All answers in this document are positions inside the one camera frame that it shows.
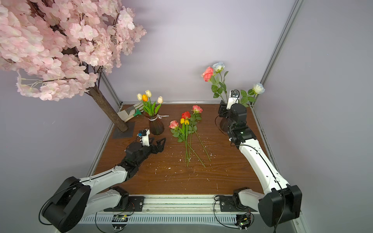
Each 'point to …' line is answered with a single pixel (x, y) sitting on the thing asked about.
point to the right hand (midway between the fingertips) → (229, 98)
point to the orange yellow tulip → (145, 104)
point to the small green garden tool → (137, 112)
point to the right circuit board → (243, 221)
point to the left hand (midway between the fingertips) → (162, 138)
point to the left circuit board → (119, 221)
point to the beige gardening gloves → (126, 114)
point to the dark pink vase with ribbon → (156, 126)
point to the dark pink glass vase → (224, 124)
